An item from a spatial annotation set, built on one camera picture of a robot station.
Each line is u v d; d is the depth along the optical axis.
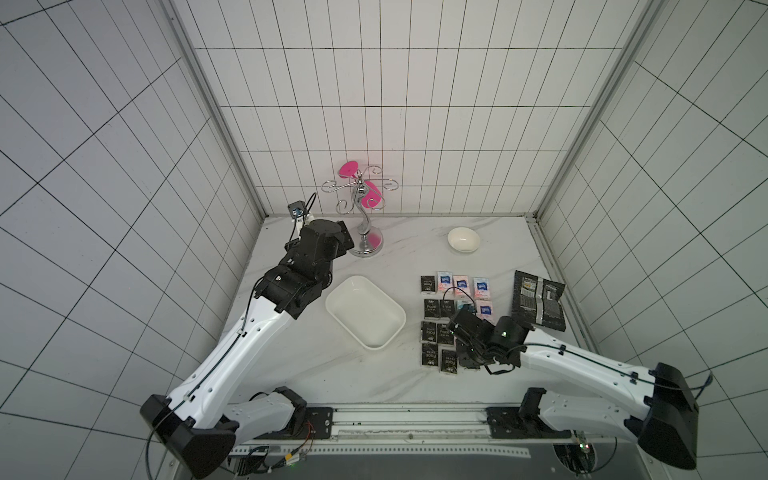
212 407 0.38
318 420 0.73
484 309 0.90
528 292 0.97
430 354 0.83
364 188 0.90
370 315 0.92
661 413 0.39
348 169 0.94
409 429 0.73
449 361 0.81
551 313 0.90
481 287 0.96
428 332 0.87
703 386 0.39
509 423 0.73
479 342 0.58
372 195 0.90
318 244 0.47
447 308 0.91
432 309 0.92
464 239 1.07
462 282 0.97
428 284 0.97
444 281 0.97
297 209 0.56
